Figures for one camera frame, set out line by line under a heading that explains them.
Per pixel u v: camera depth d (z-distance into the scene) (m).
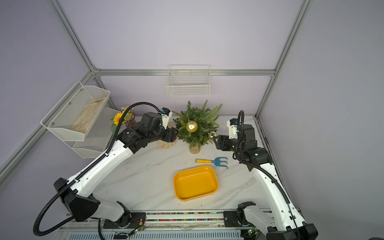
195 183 0.86
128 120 0.87
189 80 0.96
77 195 0.39
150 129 0.54
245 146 0.53
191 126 0.68
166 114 0.63
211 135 0.76
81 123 0.76
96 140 0.91
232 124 0.63
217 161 0.93
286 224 0.37
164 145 1.01
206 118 0.76
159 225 0.73
